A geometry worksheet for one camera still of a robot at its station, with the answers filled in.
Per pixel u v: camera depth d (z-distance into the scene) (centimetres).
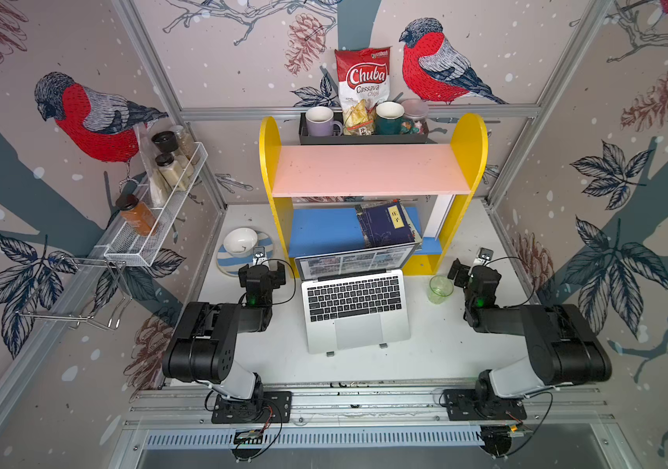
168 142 78
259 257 80
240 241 104
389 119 81
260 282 70
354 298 83
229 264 101
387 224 92
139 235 71
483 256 80
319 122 82
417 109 85
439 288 94
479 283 72
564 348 45
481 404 67
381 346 83
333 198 126
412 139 86
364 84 79
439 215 83
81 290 57
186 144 85
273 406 75
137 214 66
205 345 45
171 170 76
